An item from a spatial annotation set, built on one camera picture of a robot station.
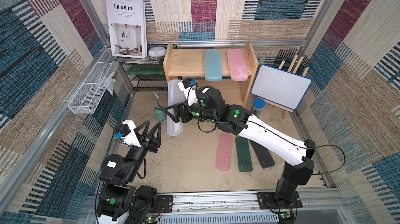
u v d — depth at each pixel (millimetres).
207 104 453
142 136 511
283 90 917
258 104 869
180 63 733
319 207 734
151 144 509
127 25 777
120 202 425
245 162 845
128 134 470
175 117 525
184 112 518
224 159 866
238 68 675
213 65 689
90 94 932
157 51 857
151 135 506
